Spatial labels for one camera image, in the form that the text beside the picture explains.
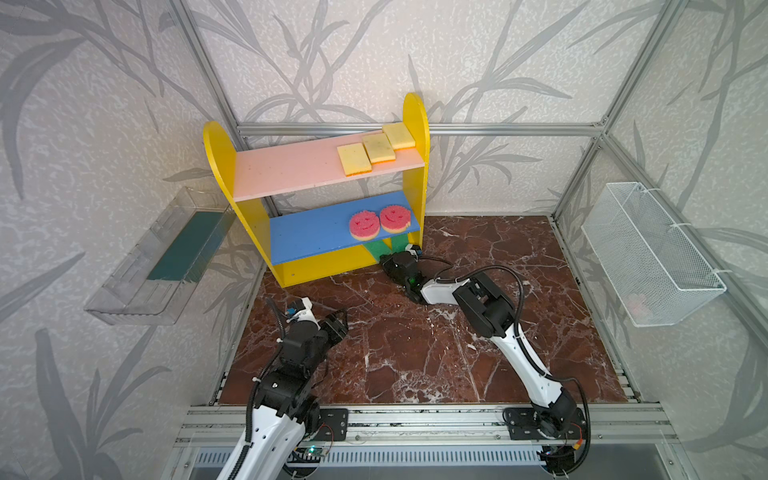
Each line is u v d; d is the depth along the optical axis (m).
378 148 0.79
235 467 0.46
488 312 0.64
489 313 0.64
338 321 0.72
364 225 0.94
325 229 0.94
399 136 0.83
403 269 0.84
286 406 0.53
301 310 0.69
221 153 0.63
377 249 1.05
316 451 0.70
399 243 1.08
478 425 0.76
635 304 0.73
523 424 0.75
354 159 0.76
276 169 0.77
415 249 1.00
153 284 0.63
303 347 0.57
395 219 0.96
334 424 0.74
